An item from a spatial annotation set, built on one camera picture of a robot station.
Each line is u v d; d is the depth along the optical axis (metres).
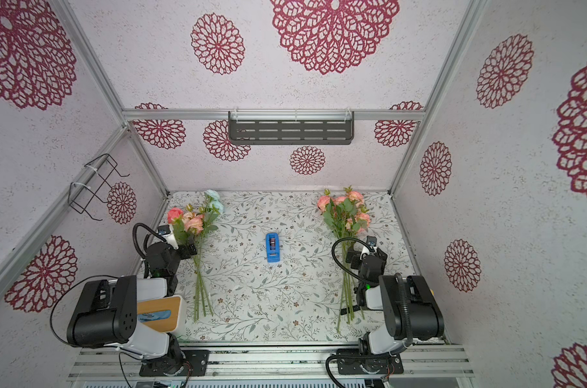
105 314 0.45
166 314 0.80
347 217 1.04
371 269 0.71
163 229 0.79
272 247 0.97
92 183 0.78
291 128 0.97
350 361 0.73
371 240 0.79
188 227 0.99
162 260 0.71
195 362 0.73
